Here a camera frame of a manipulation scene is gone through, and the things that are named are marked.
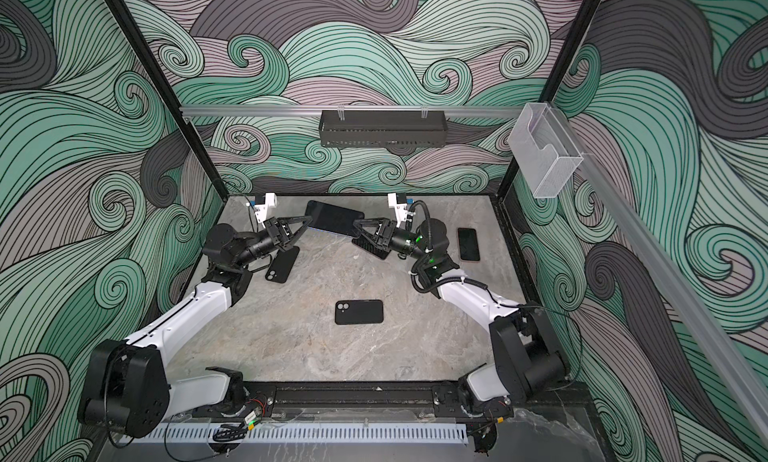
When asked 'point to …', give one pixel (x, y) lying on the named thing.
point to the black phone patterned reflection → (365, 244)
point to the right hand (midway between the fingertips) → (356, 229)
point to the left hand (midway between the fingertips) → (312, 220)
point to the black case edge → (280, 267)
